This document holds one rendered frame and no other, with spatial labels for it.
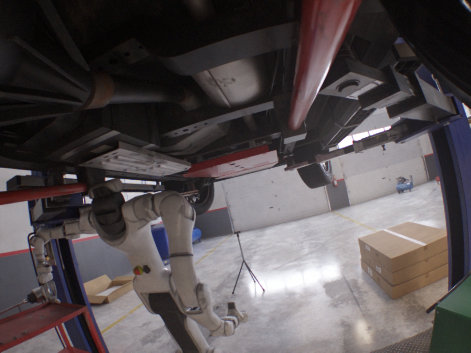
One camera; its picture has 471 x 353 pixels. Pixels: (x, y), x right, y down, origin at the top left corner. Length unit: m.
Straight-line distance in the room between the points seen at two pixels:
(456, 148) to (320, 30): 1.41
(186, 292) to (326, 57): 0.69
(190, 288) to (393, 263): 2.02
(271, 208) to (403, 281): 8.22
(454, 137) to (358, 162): 9.30
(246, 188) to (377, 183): 5.84
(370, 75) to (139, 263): 0.93
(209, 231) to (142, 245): 9.87
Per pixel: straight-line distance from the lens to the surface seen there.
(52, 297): 1.64
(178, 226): 0.73
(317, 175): 2.57
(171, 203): 0.75
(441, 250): 2.75
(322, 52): 0.24
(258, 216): 10.22
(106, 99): 0.62
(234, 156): 1.58
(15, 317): 1.87
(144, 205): 0.81
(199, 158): 1.66
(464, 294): 1.11
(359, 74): 0.45
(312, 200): 10.19
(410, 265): 2.56
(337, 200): 10.31
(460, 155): 1.58
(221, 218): 10.47
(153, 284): 0.99
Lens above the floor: 1.32
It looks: 6 degrees up
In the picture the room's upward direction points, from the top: 13 degrees counter-clockwise
